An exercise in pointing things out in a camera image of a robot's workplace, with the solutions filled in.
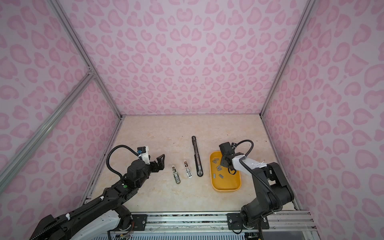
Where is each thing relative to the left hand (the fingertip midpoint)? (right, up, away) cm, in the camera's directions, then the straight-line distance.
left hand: (158, 153), depth 81 cm
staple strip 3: (+35, -15, +8) cm, 39 cm away
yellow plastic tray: (+35, -16, +6) cm, 39 cm away
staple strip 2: (+35, -11, +11) cm, 38 cm away
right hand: (+40, -7, +12) cm, 43 cm away
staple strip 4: (+31, -14, +7) cm, 35 cm away
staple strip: (+32, -7, +14) cm, 36 cm away
